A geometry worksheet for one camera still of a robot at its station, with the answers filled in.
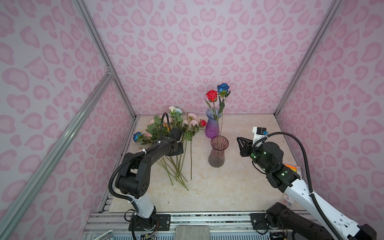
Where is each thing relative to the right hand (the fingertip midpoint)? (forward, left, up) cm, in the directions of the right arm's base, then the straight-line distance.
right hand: (238, 137), depth 71 cm
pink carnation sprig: (+31, +51, -23) cm, 64 cm away
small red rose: (+31, +17, -25) cm, 43 cm away
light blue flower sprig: (+32, +35, -18) cm, 51 cm away
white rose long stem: (+32, +38, -13) cm, 52 cm away
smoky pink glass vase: (+4, +8, -12) cm, 15 cm away
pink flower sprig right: (+29, +26, -24) cm, 46 cm away
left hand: (+7, +32, -22) cm, 40 cm away
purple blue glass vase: (+20, +11, -17) cm, 28 cm away
